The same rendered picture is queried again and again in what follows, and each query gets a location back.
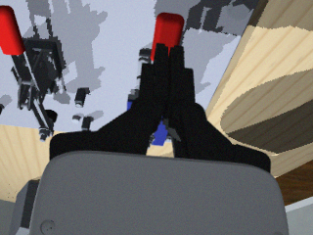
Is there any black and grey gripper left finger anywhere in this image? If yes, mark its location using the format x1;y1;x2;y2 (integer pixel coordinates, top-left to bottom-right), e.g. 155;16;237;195
49;43;168;161

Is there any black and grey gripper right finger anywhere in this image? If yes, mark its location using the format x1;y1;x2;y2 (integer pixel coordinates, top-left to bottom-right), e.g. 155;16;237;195
162;45;271;173

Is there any blue rectangular block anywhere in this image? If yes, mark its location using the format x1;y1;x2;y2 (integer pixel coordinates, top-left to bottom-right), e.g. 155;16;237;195
127;94;167;146

